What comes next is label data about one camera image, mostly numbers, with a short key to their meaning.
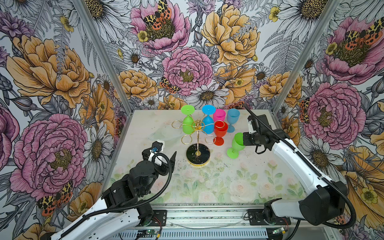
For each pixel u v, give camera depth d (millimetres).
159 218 744
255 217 739
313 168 442
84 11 726
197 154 970
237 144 788
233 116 1004
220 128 899
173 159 588
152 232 704
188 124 849
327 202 398
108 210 435
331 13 731
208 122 852
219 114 994
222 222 745
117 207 435
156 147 527
